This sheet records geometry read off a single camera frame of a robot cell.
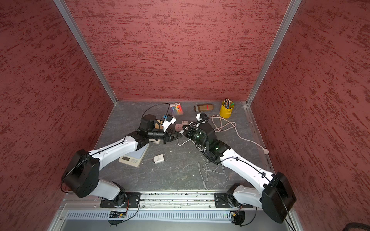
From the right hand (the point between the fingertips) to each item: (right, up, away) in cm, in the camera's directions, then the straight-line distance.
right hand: (181, 129), depth 76 cm
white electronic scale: (-30, -20, +12) cm, 38 cm away
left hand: (-1, -5, +2) cm, 5 cm away
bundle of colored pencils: (+32, +16, +22) cm, 42 cm away
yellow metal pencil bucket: (+32, +10, +30) cm, 45 cm away
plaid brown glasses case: (+16, +14, +38) cm, 43 cm away
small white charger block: (-15, -20, +11) cm, 27 cm away
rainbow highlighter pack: (-6, +13, +40) cm, 42 cm away
